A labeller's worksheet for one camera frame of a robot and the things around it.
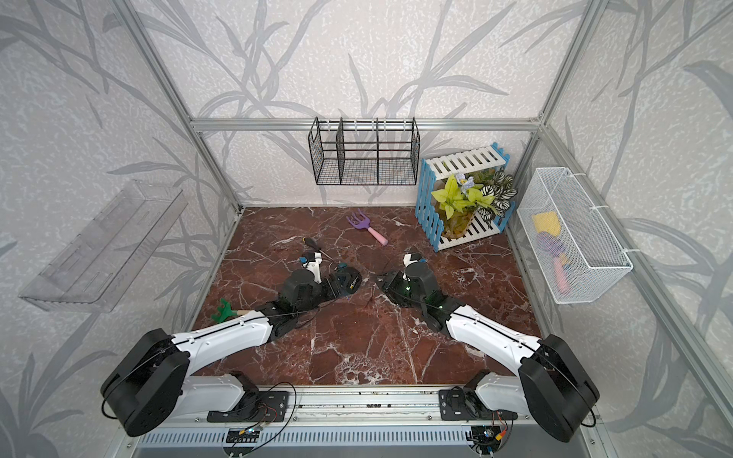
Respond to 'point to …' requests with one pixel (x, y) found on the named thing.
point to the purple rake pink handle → (364, 224)
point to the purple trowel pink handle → (552, 244)
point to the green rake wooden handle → (224, 311)
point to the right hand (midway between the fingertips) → (372, 277)
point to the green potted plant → (485, 192)
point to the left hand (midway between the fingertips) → (347, 278)
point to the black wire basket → (365, 152)
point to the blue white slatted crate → (452, 166)
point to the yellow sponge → (547, 221)
